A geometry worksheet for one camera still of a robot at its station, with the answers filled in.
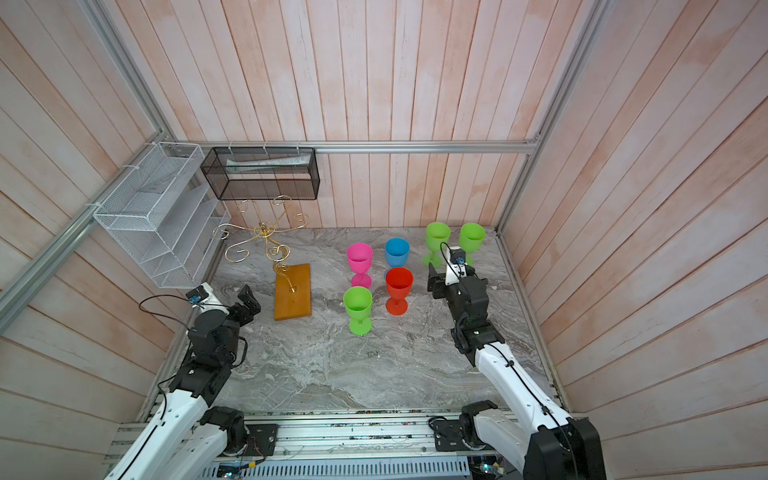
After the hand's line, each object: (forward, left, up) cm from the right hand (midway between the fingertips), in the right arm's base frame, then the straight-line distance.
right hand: (443, 260), depth 79 cm
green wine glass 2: (+18, -13, -10) cm, 24 cm away
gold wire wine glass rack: (+5, +48, -18) cm, 51 cm away
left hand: (-11, +55, -4) cm, 56 cm away
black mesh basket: (+37, +60, +2) cm, 71 cm away
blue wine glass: (+12, +12, -10) cm, 20 cm away
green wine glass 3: (+22, -2, -12) cm, 25 cm away
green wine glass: (-5, +24, -14) cm, 28 cm away
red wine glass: (0, +12, -10) cm, 16 cm away
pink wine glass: (+10, +24, -11) cm, 28 cm away
